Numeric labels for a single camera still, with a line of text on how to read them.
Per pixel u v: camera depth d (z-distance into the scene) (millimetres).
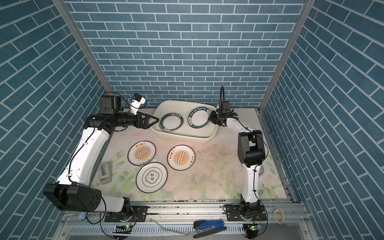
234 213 734
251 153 568
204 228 679
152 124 668
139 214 741
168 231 695
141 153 959
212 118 912
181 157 935
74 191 385
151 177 849
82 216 702
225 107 823
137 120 629
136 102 638
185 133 1073
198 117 1073
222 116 790
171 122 1145
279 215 742
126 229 722
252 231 712
